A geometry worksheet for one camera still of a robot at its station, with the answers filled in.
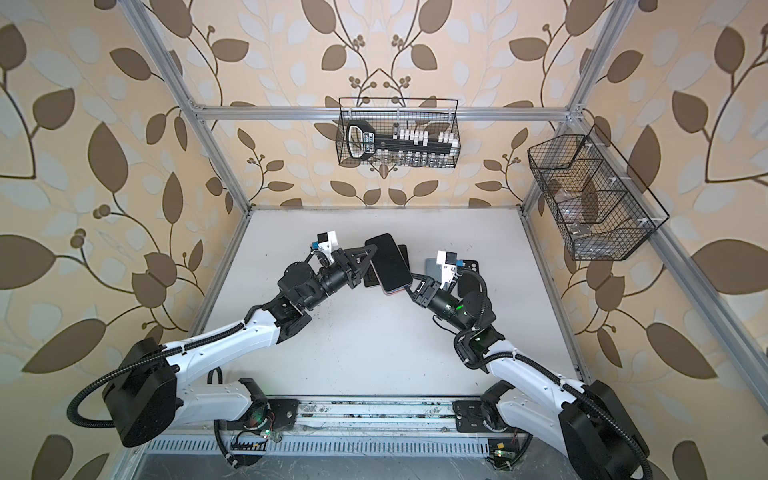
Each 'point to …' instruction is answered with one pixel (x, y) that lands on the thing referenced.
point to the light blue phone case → (432, 269)
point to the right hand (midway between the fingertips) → (397, 280)
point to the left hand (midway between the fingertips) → (379, 248)
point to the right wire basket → (601, 209)
